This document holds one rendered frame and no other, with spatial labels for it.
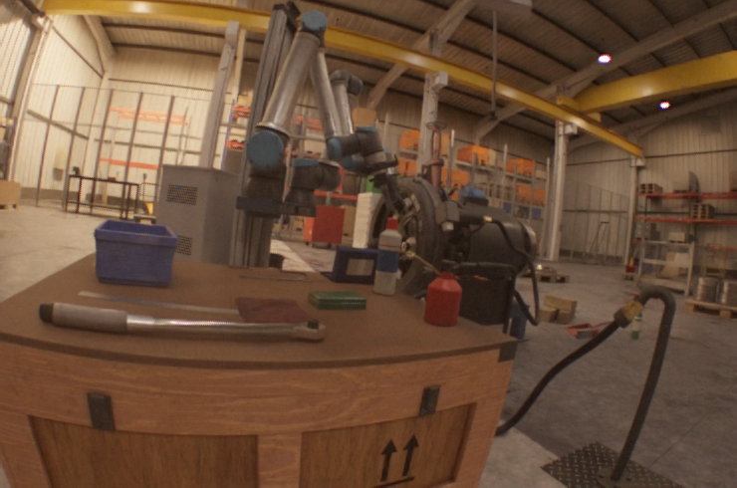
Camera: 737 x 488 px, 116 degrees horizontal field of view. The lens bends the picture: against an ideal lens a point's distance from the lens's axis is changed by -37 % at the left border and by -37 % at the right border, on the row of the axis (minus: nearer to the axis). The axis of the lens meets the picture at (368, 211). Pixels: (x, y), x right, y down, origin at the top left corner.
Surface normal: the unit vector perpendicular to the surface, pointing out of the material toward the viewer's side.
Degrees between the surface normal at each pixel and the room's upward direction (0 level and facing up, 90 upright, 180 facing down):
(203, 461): 90
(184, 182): 90
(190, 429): 90
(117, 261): 90
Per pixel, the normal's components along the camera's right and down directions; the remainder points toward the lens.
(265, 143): 0.20, 0.08
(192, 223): -0.18, -0.05
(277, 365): 0.44, 0.03
